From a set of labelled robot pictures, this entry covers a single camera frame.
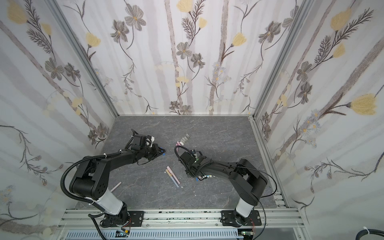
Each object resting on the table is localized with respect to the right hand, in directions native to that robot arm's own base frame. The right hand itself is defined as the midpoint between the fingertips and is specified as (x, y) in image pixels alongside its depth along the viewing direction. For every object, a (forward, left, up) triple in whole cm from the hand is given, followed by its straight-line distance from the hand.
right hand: (189, 167), depth 88 cm
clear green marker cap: (+26, +3, -5) cm, 27 cm away
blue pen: (-6, -5, -4) cm, 8 cm away
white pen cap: (+20, +6, -5) cm, 21 cm away
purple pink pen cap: (+2, +7, +19) cm, 20 cm away
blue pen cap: (+8, +16, 0) cm, 18 cm away
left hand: (+12, +17, +2) cm, 21 cm away
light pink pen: (-4, +10, -4) cm, 11 cm away
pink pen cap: (+18, +8, -4) cm, 20 cm away
